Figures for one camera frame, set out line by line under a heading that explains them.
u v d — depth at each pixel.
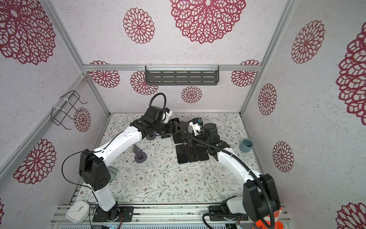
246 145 0.95
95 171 0.45
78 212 0.73
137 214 0.75
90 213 0.73
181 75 0.95
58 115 0.73
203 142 0.58
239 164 0.49
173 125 0.73
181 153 0.94
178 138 0.78
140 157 0.92
